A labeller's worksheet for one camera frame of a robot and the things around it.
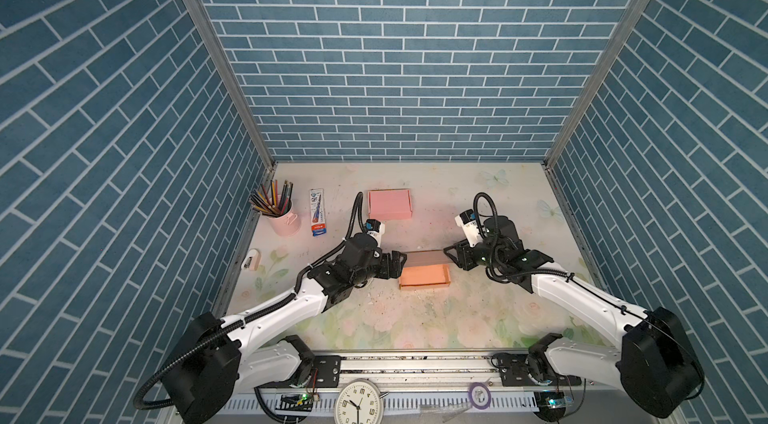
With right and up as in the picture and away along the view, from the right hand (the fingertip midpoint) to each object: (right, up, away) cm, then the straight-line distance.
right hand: (448, 244), depth 84 cm
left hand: (-14, -3, -2) cm, 15 cm away
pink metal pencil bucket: (-49, +5, +10) cm, 50 cm away
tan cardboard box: (-6, -9, +8) cm, 13 cm away
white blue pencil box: (-43, +10, +22) cm, 49 cm away
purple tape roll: (+3, -35, -13) cm, 38 cm away
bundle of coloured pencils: (-56, +11, +11) cm, 58 cm away
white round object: (-59, -6, +8) cm, 60 cm away
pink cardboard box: (-17, +10, +19) cm, 28 cm away
